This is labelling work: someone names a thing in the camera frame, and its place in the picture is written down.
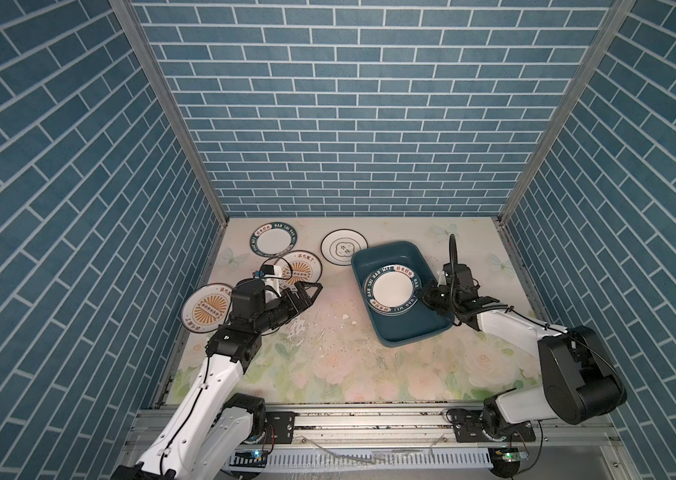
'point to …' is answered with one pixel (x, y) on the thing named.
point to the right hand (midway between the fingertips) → (411, 288)
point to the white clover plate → (339, 246)
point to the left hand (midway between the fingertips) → (315, 294)
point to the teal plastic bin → (421, 321)
